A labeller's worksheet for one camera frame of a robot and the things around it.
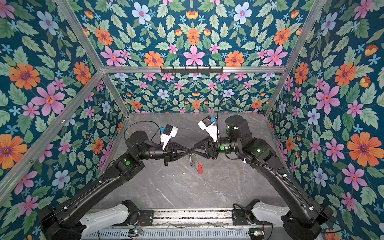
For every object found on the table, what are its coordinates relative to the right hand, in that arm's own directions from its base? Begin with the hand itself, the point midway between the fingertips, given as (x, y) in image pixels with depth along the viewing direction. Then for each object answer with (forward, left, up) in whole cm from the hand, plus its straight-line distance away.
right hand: (194, 146), depth 56 cm
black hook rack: (+57, +4, 0) cm, 57 cm away
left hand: (-2, +2, 0) cm, 3 cm away
